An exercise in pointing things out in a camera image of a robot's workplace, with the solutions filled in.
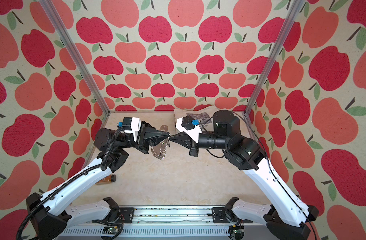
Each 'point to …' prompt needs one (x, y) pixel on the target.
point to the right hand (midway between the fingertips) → (176, 135)
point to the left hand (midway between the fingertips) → (169, 138)
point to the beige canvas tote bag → (205, 116)
